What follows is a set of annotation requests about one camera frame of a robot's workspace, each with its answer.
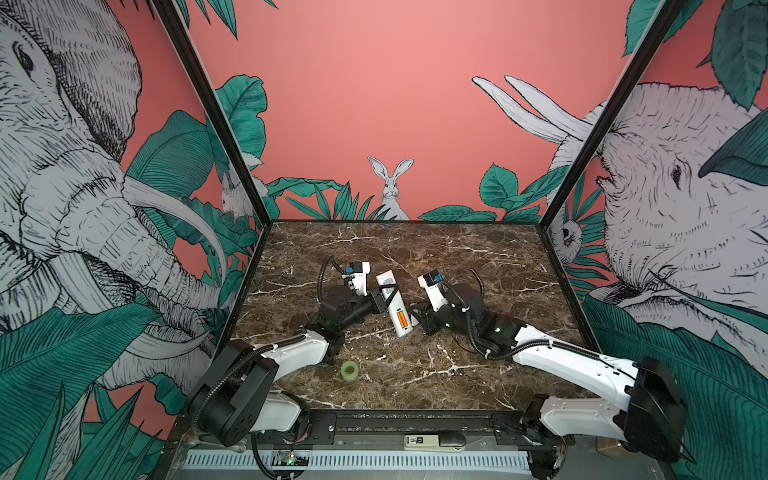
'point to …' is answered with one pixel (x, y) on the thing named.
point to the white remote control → (396, 306)
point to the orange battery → (403, 319)
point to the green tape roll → (349, 370)
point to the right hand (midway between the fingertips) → (408, 306)
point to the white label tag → (421, 441)
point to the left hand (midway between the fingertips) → (399, 285)
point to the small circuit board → (290, 457)
